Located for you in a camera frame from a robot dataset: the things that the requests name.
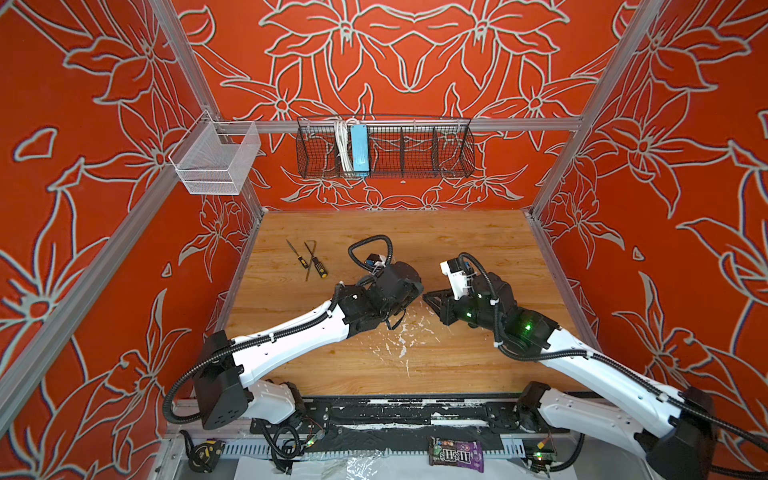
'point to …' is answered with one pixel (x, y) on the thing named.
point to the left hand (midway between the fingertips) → (425, 278)
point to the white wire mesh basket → (214, 157)
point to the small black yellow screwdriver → (301, 260)
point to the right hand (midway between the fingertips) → (421, 297)
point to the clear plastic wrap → (349, 465)
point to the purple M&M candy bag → (468, 454)
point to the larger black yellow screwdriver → (320, 269)
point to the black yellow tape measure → (202, 456)
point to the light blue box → (360, 152)
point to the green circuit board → (544, 456)
